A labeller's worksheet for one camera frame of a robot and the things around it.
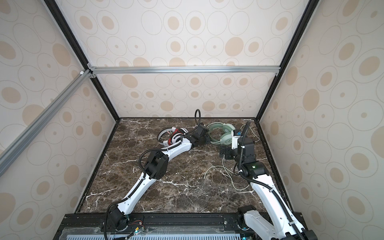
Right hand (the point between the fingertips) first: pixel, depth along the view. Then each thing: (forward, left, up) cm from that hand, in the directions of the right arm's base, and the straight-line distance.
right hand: (229, 144), depth 78 cm
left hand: (+19, +4, -16) cm, 25 cm away
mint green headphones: (+16, -3, -14) cm, 21 cm away
